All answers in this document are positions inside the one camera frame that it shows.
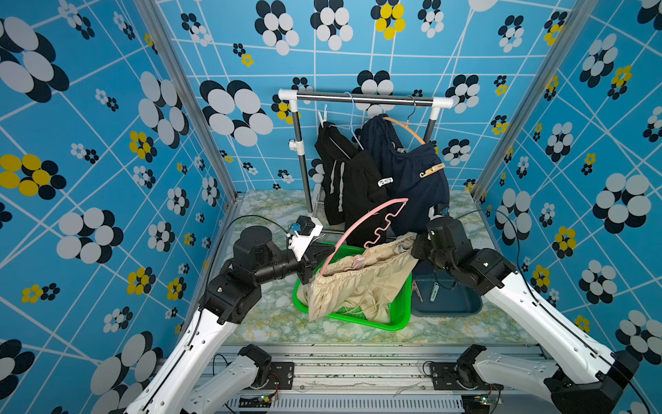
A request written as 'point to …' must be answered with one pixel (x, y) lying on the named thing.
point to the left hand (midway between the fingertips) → (334, 245)
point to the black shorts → (353, 187)
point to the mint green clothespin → (434, 291)
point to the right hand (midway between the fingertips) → (420, 236)
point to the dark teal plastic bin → (442, 297)
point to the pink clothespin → (415, 287)
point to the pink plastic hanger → (375, 232)
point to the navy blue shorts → (424, 195)
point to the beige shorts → (367, 282)
